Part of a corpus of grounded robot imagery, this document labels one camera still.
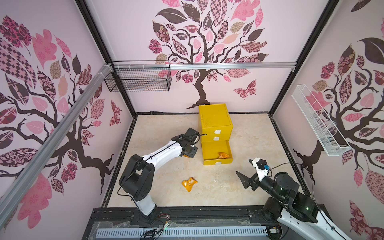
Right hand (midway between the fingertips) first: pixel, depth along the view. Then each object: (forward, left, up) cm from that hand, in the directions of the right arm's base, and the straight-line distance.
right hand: (244, 168), depth 69 cm
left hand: (+16, +28, -13) cm, 35 cm away
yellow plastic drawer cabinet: (+34, +11, +1) cm, 36 cm away
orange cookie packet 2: (-1, +27, -19) cm, 33 cm away
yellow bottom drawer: (+19, +12, -19) cm, 29 cm away
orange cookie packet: (+17, +5, -19) cm, 26 cm away
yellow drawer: (+23, +10, -7) cm, 26 cm away
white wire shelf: (+6, -39, +11) cm, 41 cm away
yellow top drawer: (+23, +10, -1) cm, 25 cm away
